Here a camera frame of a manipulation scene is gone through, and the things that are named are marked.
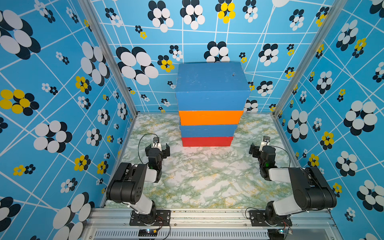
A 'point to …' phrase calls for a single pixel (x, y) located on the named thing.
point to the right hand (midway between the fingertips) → (263, 144)
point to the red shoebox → (207, 141)
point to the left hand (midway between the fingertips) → (160, 143)
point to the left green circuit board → (147, 232)
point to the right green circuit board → (276, 234)
